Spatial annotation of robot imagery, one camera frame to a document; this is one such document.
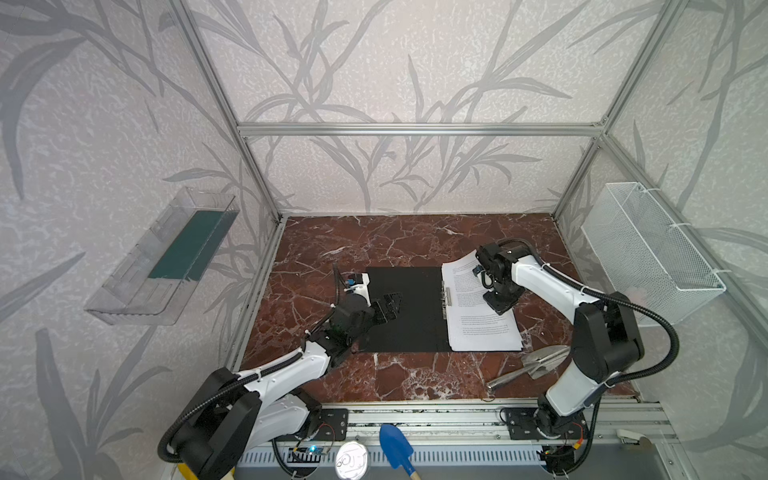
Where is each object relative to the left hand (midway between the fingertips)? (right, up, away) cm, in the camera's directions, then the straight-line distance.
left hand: (396, 290), depth 83 cm
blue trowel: (+1, -36, -12) cm, 38 cm away
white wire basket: (+54, +11, -19) cm, 59 cm away
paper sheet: (+23, -12, +8) cm, 27 cm away
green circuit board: (-21, -38, -12) cm, 45 cm away
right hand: (+33, -3, +6) cm, 33 cm away
